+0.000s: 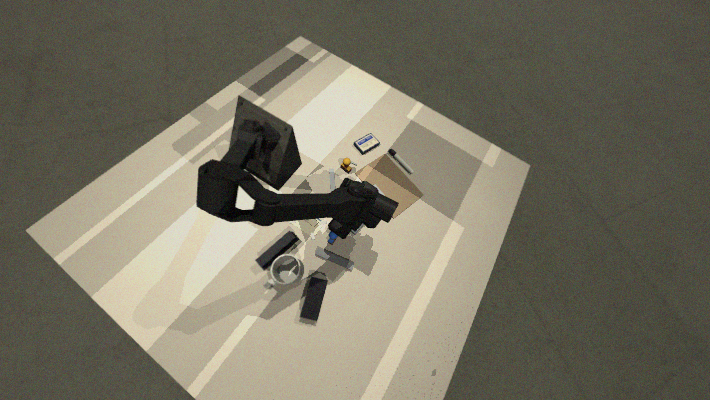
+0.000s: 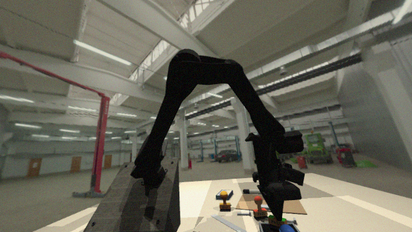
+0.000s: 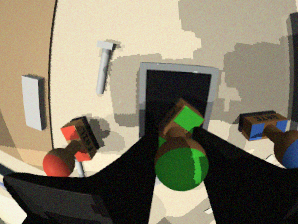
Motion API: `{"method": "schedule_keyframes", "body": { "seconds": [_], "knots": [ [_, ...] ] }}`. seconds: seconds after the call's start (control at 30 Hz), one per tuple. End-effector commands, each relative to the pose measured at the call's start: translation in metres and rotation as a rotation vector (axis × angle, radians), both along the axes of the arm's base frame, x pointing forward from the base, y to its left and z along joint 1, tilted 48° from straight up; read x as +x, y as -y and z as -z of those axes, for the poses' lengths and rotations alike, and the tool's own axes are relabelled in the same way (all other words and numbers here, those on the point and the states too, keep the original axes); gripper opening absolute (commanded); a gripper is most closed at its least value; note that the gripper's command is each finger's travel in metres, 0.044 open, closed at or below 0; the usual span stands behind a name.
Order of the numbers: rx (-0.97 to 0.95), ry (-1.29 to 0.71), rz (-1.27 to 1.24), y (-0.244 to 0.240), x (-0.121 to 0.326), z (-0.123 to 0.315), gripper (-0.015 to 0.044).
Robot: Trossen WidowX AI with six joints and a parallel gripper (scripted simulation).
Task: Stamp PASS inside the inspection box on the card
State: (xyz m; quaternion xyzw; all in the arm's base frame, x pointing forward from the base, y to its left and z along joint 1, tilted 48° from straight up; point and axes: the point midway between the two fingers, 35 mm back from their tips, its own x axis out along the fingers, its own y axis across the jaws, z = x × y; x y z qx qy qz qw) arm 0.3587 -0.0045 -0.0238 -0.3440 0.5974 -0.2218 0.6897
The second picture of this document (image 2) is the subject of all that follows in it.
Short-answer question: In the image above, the white marker with black cap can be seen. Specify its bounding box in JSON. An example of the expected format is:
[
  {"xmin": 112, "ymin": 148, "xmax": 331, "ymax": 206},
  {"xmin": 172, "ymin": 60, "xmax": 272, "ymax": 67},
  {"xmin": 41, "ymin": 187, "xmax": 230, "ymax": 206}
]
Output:
[{"xmin": 243, "ymin": 189, "xmax": 261, "ymax": 194}]

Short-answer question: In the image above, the red rubber stamp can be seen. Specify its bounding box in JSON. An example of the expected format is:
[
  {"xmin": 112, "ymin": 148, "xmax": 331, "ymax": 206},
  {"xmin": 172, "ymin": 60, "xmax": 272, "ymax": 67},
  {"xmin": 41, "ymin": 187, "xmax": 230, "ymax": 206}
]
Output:
[{"xmin": 253, "ymin": 196, "xmax": 268, "ymax": 220}]

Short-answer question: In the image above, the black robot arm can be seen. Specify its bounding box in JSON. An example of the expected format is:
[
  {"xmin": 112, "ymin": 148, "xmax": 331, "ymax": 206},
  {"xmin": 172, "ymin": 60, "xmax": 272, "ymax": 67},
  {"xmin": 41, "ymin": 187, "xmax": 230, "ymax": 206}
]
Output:
[{"xmin": 131, "ymin": 49, "xmax": 305, "ymax": 188}]

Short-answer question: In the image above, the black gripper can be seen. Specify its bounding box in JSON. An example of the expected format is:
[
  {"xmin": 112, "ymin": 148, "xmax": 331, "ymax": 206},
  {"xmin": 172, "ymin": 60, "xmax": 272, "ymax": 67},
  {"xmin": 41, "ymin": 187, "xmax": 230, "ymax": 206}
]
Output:
[{"xmin": 252, "ymin": 155, "xmax": 301, "ymax": 222}]

